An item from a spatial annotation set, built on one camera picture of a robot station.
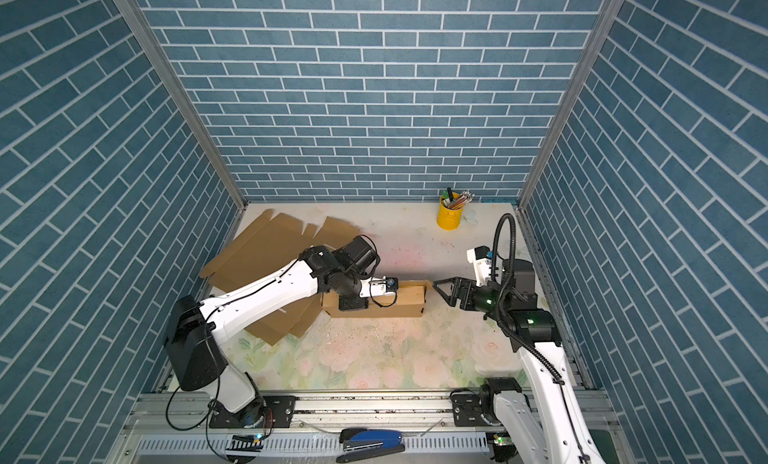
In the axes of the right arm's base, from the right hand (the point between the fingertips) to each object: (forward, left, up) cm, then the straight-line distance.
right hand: (441, 283), depth 72 cm
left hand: (+1, +20, -10) cm, 22 cm away
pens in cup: (+39, -7, -10) cm, 41 cm away
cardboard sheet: (+26, +60, -22) cm, 69 cm away
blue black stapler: (-31, +16, -21) cm, 41 cm away
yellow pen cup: (+38, -4, -17) cm, 42 cm away
